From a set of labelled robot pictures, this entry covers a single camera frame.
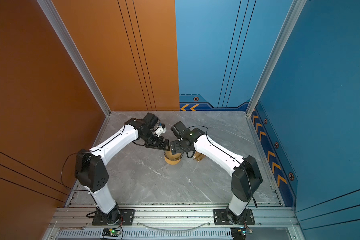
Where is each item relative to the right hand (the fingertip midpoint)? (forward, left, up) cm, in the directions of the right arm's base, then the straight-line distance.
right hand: (178, 148), depth 83 cm
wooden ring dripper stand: (-6, +4, -5) cm, 9 cm away
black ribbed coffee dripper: (-4, +5, +1) cm, 7 cm away
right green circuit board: (-37, -29, -16) cm, 50 cm away
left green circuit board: (-37, +32, -15) cm, 51 cm away
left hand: (+2, +9, -1) cm, 9 cm away
